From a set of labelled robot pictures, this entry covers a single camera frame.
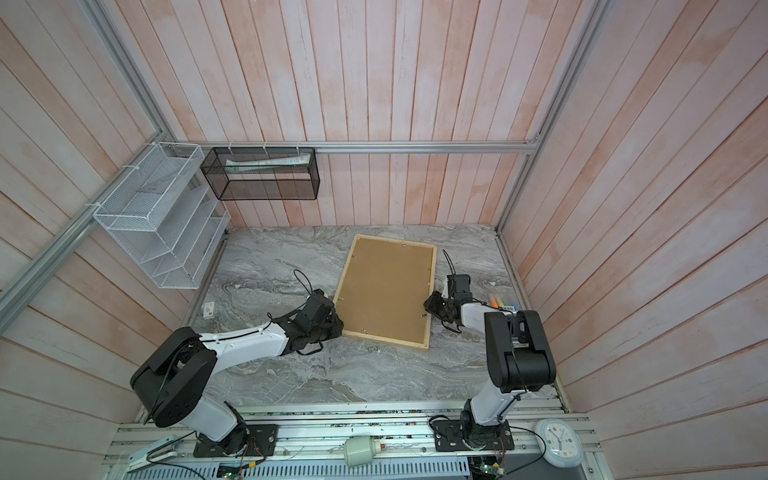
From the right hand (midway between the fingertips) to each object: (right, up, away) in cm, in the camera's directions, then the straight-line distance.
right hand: (427, 302), depth 98 cm
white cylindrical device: (-21, -28, -33) cm, 48 cm away
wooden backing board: (-14, +4, +3) cm, 15 cm away
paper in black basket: (-59, +44, -9) cm, 74 cm away
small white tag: (-73, -2, -1) cm, 73 cm away
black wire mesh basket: (-53, +41, -8) cm, 67 cm away
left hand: (-28, -7, -8) cm, 30 cm away
